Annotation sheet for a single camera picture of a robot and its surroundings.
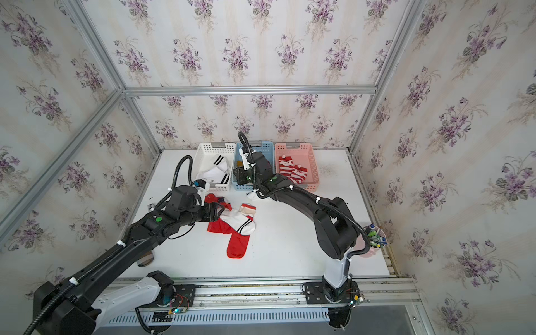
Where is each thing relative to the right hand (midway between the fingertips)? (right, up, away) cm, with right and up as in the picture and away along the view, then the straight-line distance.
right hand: (238, 169), depth 85 cm
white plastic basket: (-10, +11, +30) cm, 33 cm away
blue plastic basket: (+11, +12, +30) cm, 34 cm away
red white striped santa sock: (+22, +2, +27) cm, 35 cm away
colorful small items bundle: (+52, -25, -10) cm, 59 cm away
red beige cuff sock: (+3, -19, +11) cm, 22 cm away
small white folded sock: (+5, -13, +13) cm, 19 cm away
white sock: (-14, -2, +18) cm, 23 cm away
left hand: (-6, -14, -7) cm, 17 cm away
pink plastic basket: (+31, +8, +30) cm, 45 cm away
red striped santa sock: (+28, -2, +23) cm, 36 cm away
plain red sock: (0, -31, +1) cm, 31 cm away
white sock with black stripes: (-1, -23, +5) cm, 23 cm away
